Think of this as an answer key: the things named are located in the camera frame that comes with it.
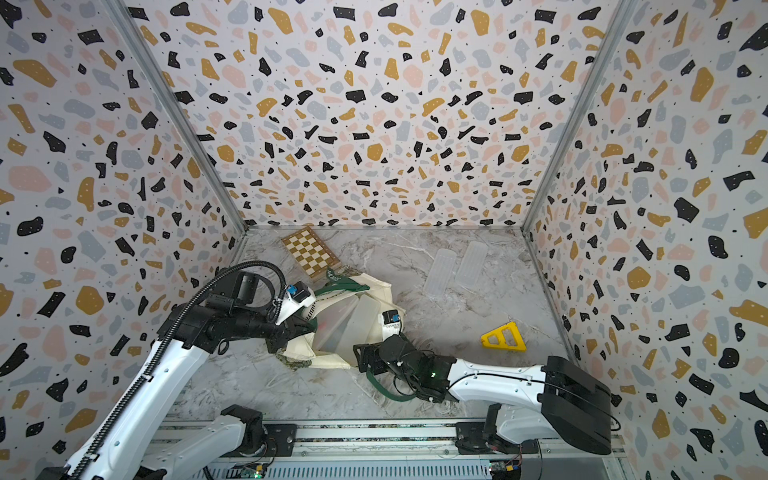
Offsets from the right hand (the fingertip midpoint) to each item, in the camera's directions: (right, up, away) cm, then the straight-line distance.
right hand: (367, 347), depth 77 cm
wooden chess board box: (-25, +25, +32) cm, 48 cm away
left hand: (-12, +8, -8) cm, 16 cm away
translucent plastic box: (-7, +4, +10) cm, 13 cm away
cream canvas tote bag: (+3, +13, +7) cm, 15 cm away
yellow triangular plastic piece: (+45, -3, +13) cm, 46 cm away
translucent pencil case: (+34, +20, +33) cm, 52 cm away
